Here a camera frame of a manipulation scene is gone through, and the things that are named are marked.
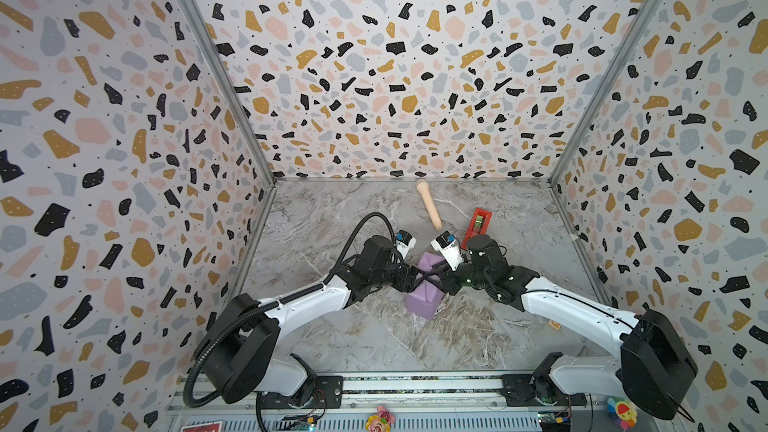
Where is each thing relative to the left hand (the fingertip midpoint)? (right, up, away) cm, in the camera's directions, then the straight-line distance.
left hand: (419, 268), depth 82 cm
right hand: (+2, +1, -2) cm, 3 cm away
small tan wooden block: (+23, -4, -28) cm, 37 cm away
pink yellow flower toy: (-9, -32, -14) cm, 36 cm away
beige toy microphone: (+3, +25, +35) cm, 43 cm away
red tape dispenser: (+20, +11, +19) cm, 30 cm away
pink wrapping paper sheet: (+1, -6, -5) cm, 8 cm away
